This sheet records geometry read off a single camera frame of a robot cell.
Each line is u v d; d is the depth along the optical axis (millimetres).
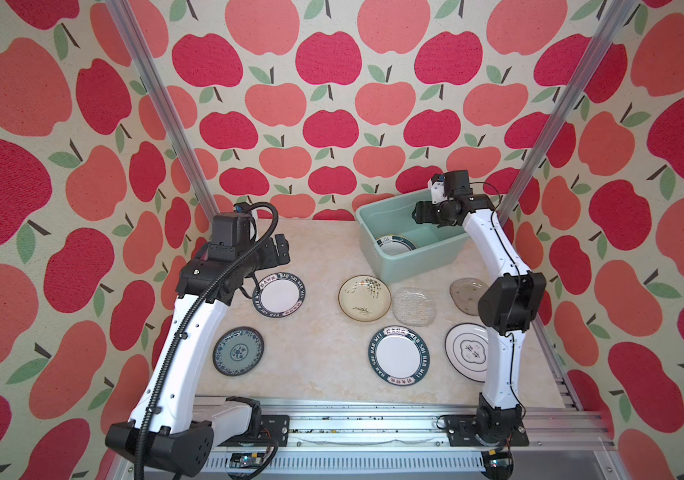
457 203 690
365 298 983
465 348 883
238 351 883
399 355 862
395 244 1114
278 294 1018
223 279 436
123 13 693
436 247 903
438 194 851
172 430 367
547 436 1077
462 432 733
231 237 486
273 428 751
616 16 695
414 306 982
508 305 565
